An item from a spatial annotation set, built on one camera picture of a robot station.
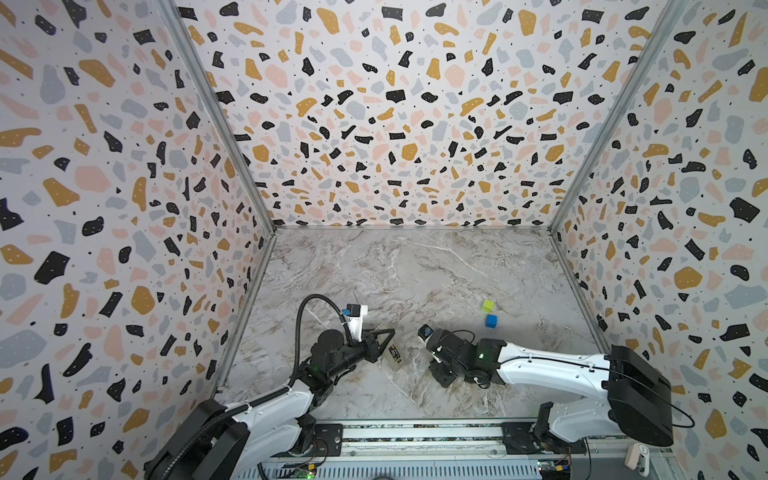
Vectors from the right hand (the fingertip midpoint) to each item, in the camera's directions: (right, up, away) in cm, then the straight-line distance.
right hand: (429, 360), depth 82 cm
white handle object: (+48, -19, -11) cm, 53 cm away
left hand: (-10, +9, -4) cm, 14 cm away
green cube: (+21, +12, +16) cm, 29 cm away
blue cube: (+21, +8, +14) cm, 26 cm away
